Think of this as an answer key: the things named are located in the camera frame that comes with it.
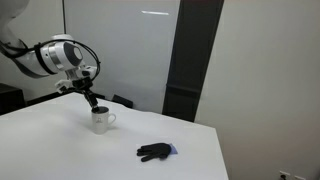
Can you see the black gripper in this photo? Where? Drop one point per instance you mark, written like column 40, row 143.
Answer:
column 81, row 85

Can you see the white mug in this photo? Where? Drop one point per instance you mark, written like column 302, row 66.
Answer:
column 100, row 125

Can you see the black chair back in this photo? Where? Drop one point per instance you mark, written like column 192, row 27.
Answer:
column 121, row 101

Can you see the black glove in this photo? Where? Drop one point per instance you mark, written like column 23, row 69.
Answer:
column 154, row 150

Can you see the black cabinet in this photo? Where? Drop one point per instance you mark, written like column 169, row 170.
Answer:
column 11, row 100

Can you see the small blue card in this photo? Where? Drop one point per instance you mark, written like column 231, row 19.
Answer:
column 173, row 149

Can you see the black wall pillar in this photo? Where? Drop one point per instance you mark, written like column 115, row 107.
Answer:
column 193, row 60

